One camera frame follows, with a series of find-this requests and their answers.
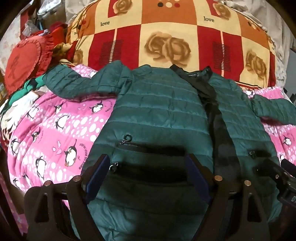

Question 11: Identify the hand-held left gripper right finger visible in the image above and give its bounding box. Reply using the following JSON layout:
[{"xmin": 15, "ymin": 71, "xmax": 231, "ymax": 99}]
[{"xmin": 185, "ymin": 153, "xmax": 271, "ymax": 241}]

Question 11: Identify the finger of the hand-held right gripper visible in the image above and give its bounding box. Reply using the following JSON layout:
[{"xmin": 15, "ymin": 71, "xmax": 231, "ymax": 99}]
[{"xmin": 253, "ymin": 159, "xmax": 286, "ymax": 179}]

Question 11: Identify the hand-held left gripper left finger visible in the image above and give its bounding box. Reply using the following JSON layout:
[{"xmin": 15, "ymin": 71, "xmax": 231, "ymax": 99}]
[{"xmin": 24, "ymin": 154, "xmax": 111, "ymax": 241}]

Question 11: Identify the green puffer jacket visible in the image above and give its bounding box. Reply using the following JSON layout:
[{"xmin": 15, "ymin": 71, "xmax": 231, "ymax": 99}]
[{"xmin": 43, "ymin": 60, "xmax": 296, "ymax": 241}]

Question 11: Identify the pink penguin print blanket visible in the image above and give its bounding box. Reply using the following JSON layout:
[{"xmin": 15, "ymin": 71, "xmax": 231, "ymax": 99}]
[{"xmin": 0, "ymin": 65, "xmax": 296, "ymax": 241}]

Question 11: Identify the teal cloth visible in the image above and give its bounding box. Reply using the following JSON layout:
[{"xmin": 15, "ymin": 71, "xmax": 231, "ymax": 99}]
[{"xmin": 8, "ymin": 75, "xmax": 48, "ymax": 106}]

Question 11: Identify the red heart ruffled cushion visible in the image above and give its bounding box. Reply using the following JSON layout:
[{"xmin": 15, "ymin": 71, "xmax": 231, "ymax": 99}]
[{"xmin": 4, "ymin": 31, "xmax": 56, "ymax": 94}]

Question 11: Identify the rose pattern checkered quilt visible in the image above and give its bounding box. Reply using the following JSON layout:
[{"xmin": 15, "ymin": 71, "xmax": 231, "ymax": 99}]
[{"xmin": 66, "ymin": 0, "xmax": 278, "ymax": 90}]

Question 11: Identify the red cloth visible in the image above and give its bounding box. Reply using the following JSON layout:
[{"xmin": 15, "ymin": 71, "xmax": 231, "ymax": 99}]
[{"xmin": 40, "ymin": 23, "xmax": 70, "ymax": 47}]

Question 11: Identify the clear plastic bag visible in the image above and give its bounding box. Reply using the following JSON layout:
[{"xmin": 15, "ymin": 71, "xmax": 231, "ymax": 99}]
[{"xmin": 22, "ymin": 20, "xmax": 41, "ymax": 39}]

